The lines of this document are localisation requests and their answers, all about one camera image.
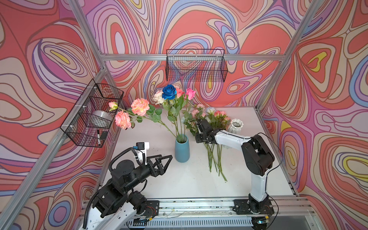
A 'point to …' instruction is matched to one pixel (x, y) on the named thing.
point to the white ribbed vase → (235, 126)
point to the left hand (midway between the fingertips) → (168, 158)
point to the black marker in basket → (98, 137)
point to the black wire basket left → (90, 121)
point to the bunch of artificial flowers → (219, 119)
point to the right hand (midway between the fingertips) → (199, 140)
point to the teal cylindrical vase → (182, 151)
